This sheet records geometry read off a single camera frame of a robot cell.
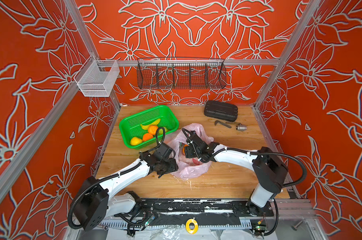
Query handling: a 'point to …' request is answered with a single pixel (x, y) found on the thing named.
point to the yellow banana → (155, 124)
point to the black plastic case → (223, 111)
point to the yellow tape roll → (194, 230)
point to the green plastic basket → (130, 127)
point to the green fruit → (166, 130)
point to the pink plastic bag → (188, 168)
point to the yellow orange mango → (135, 141)
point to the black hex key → (216, 121)
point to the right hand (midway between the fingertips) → (186, 150)
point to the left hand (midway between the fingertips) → (176, 167)
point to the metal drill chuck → (241, 127)
